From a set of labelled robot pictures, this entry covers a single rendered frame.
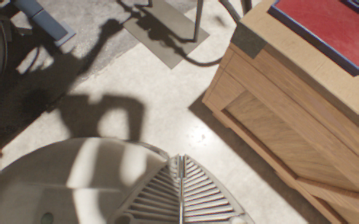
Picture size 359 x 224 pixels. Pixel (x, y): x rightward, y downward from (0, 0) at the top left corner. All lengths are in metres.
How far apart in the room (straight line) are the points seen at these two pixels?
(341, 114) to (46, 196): 0.61
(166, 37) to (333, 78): 0.73
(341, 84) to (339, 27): 0.10
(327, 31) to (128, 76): 0.71
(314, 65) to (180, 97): 0.52
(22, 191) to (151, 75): 0.59
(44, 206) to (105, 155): 0.21
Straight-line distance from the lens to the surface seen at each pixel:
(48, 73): 1.02
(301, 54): 0.27
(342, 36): 0.33
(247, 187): 0.73
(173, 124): 0.65
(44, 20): 1.04
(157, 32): 0.88
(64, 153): 0.40
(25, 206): 0.50
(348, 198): 0.57
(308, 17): 0.32
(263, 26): 0.27
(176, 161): 0.16
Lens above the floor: 0.64
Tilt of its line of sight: 77 degrees down
